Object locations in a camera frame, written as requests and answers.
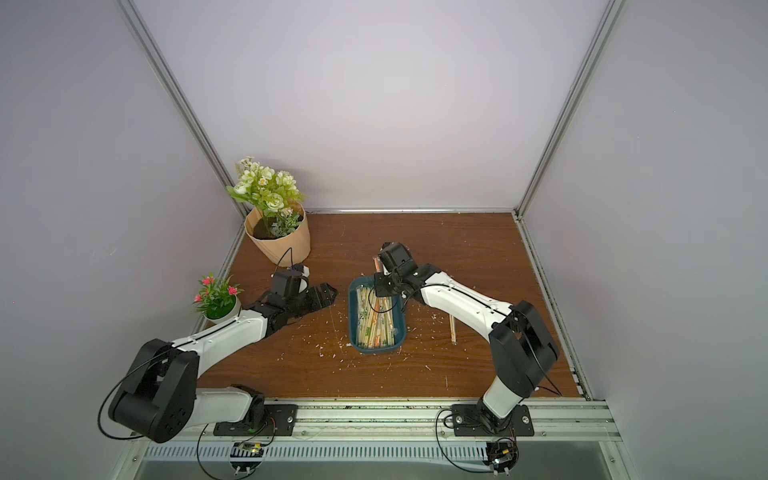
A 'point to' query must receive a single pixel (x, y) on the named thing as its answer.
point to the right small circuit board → (502, 455)
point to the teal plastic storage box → (400, 321)
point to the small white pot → (224, 311)
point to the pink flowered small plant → (216, 299)
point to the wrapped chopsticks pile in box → (375, 319)
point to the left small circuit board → (246, 450)
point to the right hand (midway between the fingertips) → (379, 275)
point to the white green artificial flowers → (275, 195)
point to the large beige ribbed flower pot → (284, 240)
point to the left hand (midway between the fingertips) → (331, 293)
